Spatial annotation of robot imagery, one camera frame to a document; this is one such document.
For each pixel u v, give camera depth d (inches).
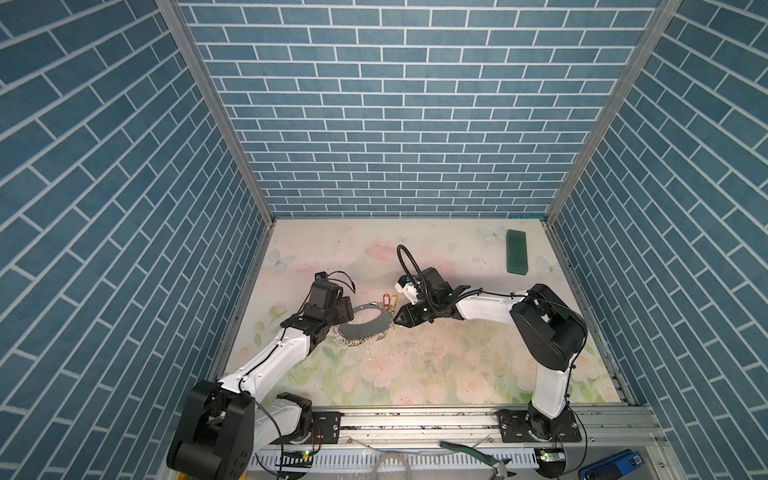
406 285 33.7
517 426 29.0
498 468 26.9
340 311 31.1
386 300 38.0
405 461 27.7
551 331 19.7
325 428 29.0
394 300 38.1
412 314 32.0
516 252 43.1
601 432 29.8
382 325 36.0
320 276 30.5
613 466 25.8
